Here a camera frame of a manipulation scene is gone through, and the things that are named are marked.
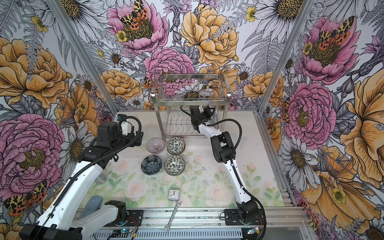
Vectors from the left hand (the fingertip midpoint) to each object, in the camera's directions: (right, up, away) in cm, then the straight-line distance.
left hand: (133, 138), depth 77 cm
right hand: (+45, +16, +30) cm, 56 cm away
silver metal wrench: (+18, -42, -4) cm, 46 cm away
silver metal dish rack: (+14, +29, +38) cm, 50 cm away
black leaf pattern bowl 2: (+19, -17, +13) cm, 29 cm away
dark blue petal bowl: (+5, -17, +14) cm, 23 cm away
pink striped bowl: (+5, -7, +23) cm, 24 cm away
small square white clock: (+20, -30, +3) cm, 36 cm away
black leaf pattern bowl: (+18, -7, +22) cm, 29 cm away
